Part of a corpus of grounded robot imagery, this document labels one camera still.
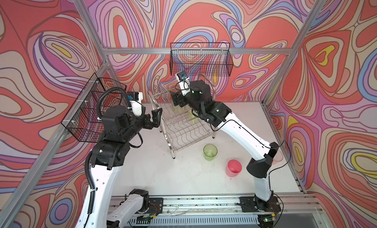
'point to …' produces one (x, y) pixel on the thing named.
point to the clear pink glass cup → (279, 156)
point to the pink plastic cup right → (233, 168)
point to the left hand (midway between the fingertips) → (154, 107)
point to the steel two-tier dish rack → (180, 128)
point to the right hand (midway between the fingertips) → (180, 90)
